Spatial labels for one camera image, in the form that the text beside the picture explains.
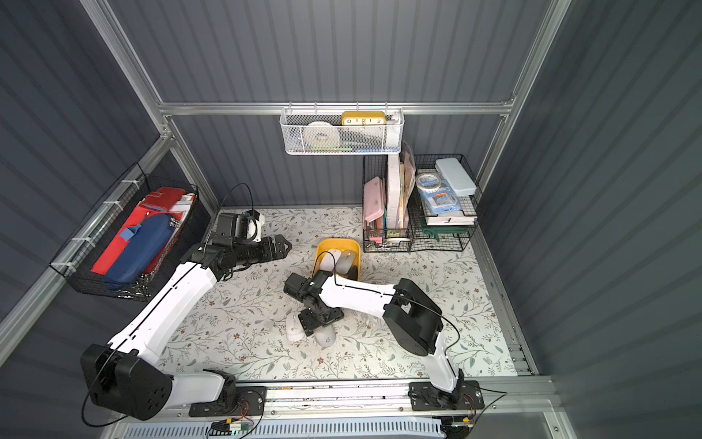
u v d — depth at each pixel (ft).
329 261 3.27
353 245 3.38
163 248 2.32
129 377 1.25
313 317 2.39
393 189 2.99
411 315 1.66
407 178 3.21
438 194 3.07
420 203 3.15
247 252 2.13
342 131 2.90
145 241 2.27
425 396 2.42
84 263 2.07
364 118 2.86
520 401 2.43
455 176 3.27
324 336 2.72
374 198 3.45
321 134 2.78
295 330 2.76
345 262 3.35
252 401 2.42
